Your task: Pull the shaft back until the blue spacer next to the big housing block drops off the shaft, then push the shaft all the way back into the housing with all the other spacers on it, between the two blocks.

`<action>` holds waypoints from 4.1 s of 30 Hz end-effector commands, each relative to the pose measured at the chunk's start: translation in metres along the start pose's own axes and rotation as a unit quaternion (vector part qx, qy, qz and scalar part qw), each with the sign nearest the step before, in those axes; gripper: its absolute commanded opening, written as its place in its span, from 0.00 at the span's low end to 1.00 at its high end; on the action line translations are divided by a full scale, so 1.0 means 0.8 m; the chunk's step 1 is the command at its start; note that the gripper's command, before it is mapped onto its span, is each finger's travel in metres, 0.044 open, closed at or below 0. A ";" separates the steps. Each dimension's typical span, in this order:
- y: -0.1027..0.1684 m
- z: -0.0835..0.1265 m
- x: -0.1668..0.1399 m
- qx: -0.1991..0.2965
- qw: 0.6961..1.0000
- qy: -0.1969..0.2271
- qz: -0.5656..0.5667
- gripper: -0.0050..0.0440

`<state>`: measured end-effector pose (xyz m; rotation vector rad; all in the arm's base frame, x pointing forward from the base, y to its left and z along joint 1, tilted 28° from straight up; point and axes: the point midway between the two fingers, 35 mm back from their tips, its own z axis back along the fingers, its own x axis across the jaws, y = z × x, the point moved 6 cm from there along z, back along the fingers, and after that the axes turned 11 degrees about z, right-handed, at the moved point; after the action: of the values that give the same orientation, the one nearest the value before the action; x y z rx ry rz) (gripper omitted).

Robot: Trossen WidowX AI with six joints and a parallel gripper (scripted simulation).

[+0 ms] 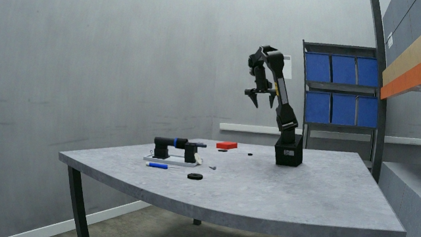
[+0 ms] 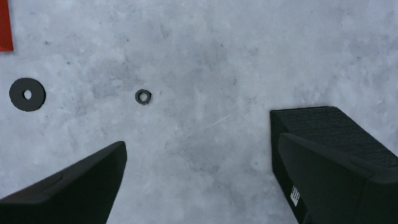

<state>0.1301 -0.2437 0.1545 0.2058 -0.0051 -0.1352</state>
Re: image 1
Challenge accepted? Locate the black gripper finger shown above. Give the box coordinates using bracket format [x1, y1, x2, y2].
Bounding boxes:
[269, 95, 276, 108]
[248, 93, 258, 108]

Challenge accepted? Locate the red rectangular block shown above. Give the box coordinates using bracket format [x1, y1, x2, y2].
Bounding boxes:
[216, 142, 237, 149]

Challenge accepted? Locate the black rubber ring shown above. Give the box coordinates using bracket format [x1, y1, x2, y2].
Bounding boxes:
[187, 173, 203, 180]

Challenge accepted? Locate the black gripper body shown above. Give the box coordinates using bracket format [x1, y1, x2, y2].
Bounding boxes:
[244, 78, 277, 95]

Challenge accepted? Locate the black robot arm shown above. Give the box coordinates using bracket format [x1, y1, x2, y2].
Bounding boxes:
[248, 44, 299, 144]

